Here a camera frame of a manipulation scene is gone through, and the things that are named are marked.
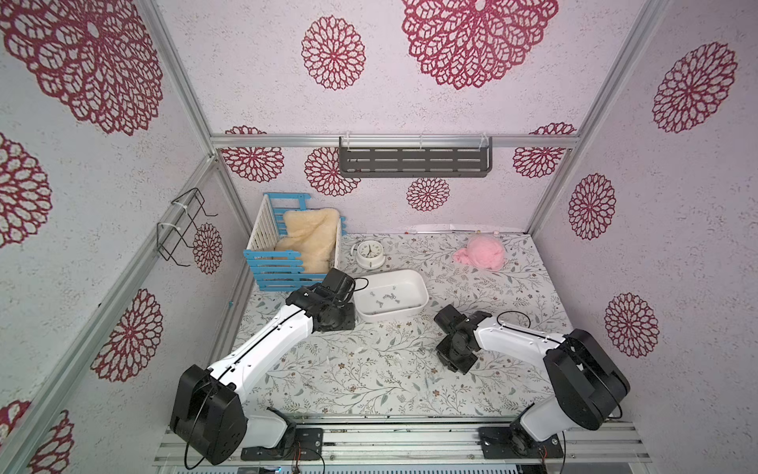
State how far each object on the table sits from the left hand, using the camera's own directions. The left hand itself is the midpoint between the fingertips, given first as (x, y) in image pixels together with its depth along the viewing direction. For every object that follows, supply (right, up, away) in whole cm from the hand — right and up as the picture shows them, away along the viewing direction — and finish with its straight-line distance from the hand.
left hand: (345, 320), depth 82 cm
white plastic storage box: (+13, +5, +21) cm, 25 cm away
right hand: (+29, -14, +5) cm, 33 cm away
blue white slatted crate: (-23, +13, +18) cm, 32 cm away
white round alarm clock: (+6, +19, +27) cm, 34 cm away
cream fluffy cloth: (-15, +27, +28) cm, 42 cm away
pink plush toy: (+47, +20, +23) cm, 56 cm away
